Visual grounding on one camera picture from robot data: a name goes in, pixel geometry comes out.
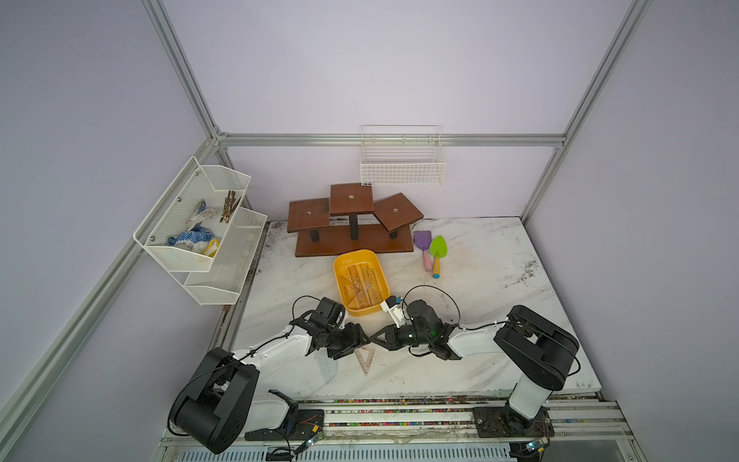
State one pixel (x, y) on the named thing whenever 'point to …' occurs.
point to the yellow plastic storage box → (353, 304)
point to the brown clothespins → (230, 204)
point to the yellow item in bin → (213, 247)
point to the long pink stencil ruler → (366, 284)
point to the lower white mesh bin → (222, 283)
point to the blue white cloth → (196, 236)
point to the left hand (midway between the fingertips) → (362, 347)
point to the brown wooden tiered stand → (349, 220)
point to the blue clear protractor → (327, 366)
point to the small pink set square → (365, 357)
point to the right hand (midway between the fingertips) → (373, 342)
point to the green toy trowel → (438, 248)
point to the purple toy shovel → (422, 240)
